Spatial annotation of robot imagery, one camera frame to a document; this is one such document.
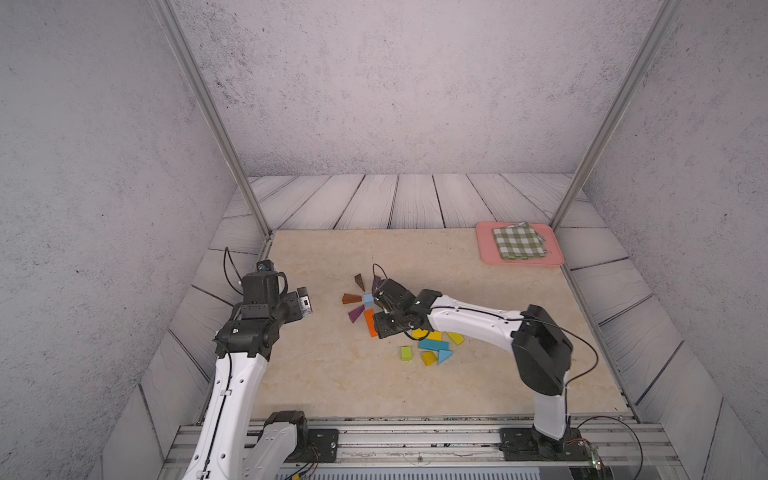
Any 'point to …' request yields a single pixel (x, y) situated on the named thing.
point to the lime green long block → (456, 337)
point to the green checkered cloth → (519, 241)
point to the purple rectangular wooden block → (355, 313)
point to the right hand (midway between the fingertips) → (383, 325)
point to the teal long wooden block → (434, 345)
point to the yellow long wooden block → (433, 335)
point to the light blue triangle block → (443, 355)
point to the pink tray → (488, 250)
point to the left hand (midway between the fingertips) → (292, 297)
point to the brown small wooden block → (349, 298)
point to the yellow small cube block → (429, 358)
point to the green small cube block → (406, 353)
